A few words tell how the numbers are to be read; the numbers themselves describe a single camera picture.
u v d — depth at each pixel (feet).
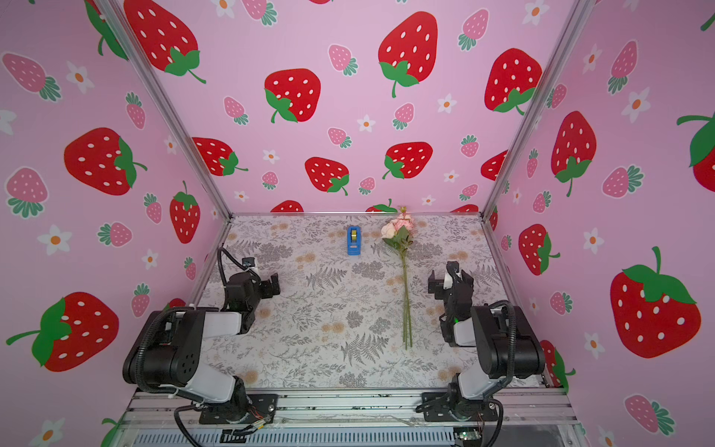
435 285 2.75
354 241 3.54
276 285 2.90
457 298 2.30
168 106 2.82
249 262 2.71
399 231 3.52
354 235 3.52
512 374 1.45
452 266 2.60
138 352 1.41
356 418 2.40
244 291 2.40
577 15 2.29
